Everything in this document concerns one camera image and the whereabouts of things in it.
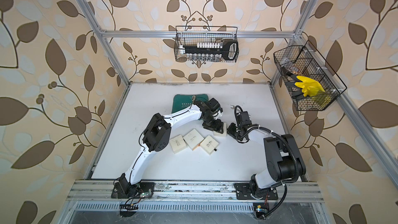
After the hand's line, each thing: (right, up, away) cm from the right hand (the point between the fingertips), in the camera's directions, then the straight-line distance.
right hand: (228, 131), depth 94 cm
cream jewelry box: (-30, -5, -8) cm, 31 cm away
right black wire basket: (+38, +41, -8) cm, 57 cm away
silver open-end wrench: (+6, +14, +14) cm, 21 cm away
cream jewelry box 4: (-3, +1, -3) cm, 4 cm away
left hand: (-6, +3, -3) cm, 8 cm away
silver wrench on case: (-22, +21, +9) cm, 32 cm away
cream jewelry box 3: (-12, -6, -8) cm, 15 cm away
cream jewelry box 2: (-21, -3, -5) cm, 22 cm away
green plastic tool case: (-31, +18, +13) cm, 39 cm away
